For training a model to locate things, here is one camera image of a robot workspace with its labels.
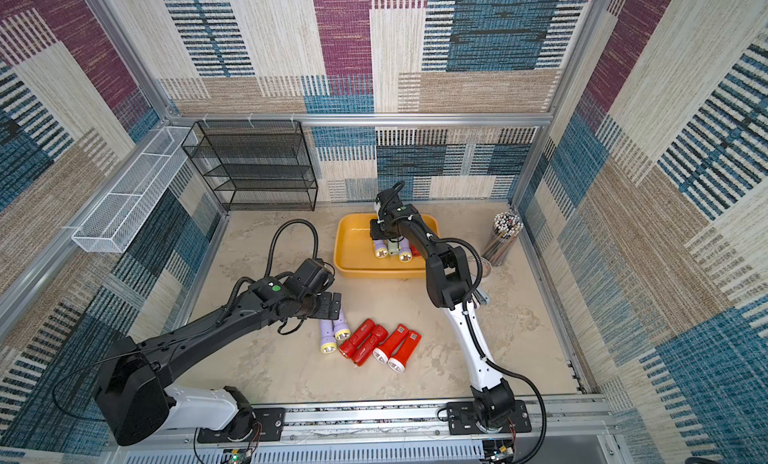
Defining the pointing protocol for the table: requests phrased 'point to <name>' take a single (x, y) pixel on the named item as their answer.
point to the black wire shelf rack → (255, 165)
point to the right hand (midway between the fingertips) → (382, 234)
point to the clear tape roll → (486, 267)
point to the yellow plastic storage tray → (354, 253)
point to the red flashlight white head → (389, 345)
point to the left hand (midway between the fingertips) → (329, 305)
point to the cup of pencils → (506, 226)
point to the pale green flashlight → (393, 248)
